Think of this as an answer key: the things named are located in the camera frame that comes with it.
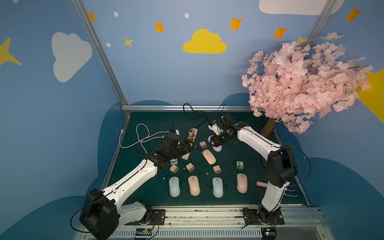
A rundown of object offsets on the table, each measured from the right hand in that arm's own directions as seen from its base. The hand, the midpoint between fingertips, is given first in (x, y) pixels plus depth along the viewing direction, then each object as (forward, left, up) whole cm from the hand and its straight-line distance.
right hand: (216, 140), depth 92 cm
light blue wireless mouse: (-26, -1, -8) cm, 27 cm away
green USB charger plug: (-13, -14, -7) cm, 20 cm away
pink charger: (+2, +8, -10) cm, 13 cm away
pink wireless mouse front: (-26, +12, -9) cm, 30 cm away
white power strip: (-12, +26, -9) cm, 30 cm away
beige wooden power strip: (+8, +16, -9) cm, 20 cm away
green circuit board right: (-45, -26, -14) cm, 54 cm away
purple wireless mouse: (-6, -1, 0) cm, 6 cm away
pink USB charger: (-17, +25, -8) cm, 31 cm away
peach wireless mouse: (-7, +4, -10) cm, 12 cm away
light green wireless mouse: (-27, +23, -9) cm, 37 cm away
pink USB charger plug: (-16, -1, -9) cm, 18 cm away
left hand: (-9, +15, +9) cm, 20 cm away
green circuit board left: (-49, +36, -14) cm, 62 cm away
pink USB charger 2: (-15, +15, -10) cm, 23 cm away
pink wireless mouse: (-23, -15, -9) cm, 29 cm away
